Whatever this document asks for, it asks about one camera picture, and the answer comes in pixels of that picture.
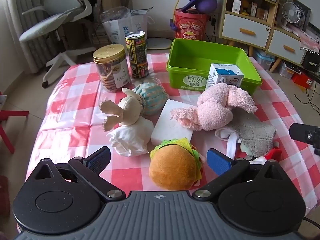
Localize blue white milk carton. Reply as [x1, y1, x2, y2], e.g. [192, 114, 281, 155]
[205, 63, 244, 89]

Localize wooden shelf cabinet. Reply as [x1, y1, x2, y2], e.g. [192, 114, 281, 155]
[219, 0, 279, 57]

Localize pink fluffy towel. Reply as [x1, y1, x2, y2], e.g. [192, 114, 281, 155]
[170, 83, 258, 131]

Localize white desk fan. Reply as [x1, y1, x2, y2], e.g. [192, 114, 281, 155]
[278, 2, 301, 32]

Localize red stool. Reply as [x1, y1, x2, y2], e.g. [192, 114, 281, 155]
[0, 92, 30, 155]

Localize white foam block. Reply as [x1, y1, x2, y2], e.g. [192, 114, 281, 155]
[151, 99, 193, 146]

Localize red snack bucket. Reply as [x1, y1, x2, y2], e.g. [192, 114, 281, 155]
[170, 9, 209, 41]

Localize grey quilted cloth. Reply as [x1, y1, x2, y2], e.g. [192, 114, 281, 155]
[227, 108, 276, 158]

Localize red white checkered tablecloth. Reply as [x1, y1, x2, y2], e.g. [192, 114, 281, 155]
[27, 63, 319, 212]

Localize black yellow drink can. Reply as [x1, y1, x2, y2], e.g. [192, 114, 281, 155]
[125, 30, 149, 79]

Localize santa claus plush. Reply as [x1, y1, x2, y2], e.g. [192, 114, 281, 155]
[249, 147, 282, 165]

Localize white gloves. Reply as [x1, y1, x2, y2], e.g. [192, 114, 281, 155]
[215, 127, 241, 159]

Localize beige bunny plush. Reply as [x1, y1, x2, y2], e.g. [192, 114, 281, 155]
[100, 88, 143, 132]

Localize black framed picture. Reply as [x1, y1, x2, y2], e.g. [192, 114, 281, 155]
[292, 0, 311, 31]

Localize gold lid cookie jar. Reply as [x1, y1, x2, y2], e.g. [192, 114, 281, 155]
[93, 44, 131, 92]

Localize green plastic bin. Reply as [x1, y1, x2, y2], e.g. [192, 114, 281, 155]
[166, 38, 263, 95]

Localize low wooden drawer cabinet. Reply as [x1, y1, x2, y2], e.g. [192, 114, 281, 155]
[266, 27, 306, 73]

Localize burger plush toy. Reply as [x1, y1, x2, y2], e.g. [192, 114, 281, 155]
[149, 138, 202, 191]

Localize blue striped knit hat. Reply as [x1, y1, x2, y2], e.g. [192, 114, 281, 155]
[132, 79, 169, 116]

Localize white office chair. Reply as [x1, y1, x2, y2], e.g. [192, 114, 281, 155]
[19, 0, 95, 88]

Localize clear plastic storage box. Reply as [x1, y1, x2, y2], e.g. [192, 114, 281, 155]
[253, 49, 275, 70]

